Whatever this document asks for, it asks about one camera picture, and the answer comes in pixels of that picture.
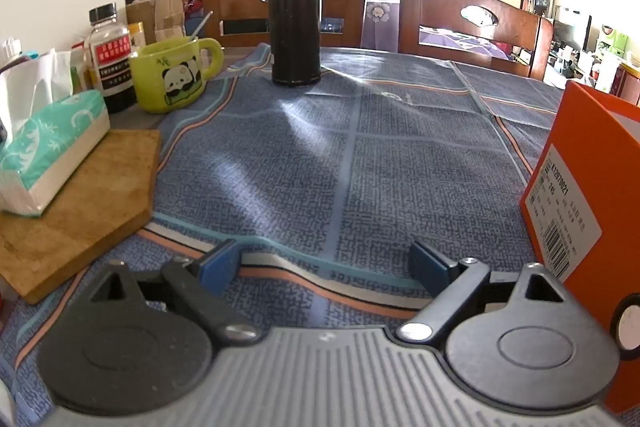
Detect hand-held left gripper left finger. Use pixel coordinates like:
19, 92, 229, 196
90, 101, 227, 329
90, 238, 263, 348

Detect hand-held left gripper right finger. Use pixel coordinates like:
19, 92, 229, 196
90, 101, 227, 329
396, 241, 568, 345

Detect orange cardboard box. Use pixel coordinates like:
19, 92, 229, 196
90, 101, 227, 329
519, 80, 640, 415

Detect blue patterned tablecloth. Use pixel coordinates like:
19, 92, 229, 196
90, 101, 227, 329
0, 42, 640, 427

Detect wooden cutting board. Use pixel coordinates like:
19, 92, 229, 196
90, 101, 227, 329
0, 129, 162, 305

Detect teal tissue box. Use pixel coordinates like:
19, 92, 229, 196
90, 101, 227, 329
0, 48, 112, 218

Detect clear bottle black cap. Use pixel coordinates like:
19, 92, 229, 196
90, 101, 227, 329
84, 3, 138, 114

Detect white spoon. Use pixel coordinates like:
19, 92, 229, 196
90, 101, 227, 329
192, 11, 213, 42

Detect purple floral cloth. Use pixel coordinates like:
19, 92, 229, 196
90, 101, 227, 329
361, 0, 401, 52

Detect brown wooden chair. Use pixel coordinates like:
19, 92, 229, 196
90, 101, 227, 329
398, 0, 554, 82
201, 0, 368, 50

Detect brown paper bag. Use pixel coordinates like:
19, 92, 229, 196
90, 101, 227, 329
125, 0, 187, 45

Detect black television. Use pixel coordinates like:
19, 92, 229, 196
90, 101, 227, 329
552, 7, 592, 52

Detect green storage boxes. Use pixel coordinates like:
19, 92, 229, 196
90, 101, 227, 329
597, 27, 628, 58

